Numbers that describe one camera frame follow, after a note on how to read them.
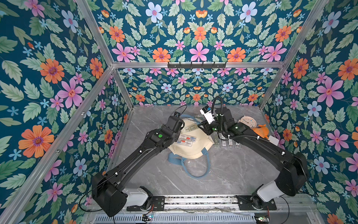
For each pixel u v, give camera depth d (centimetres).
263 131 96
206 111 69
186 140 96
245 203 73
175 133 58
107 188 38
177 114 66
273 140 96
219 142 96
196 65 91
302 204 75
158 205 73
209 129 69
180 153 84
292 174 42
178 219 77
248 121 108
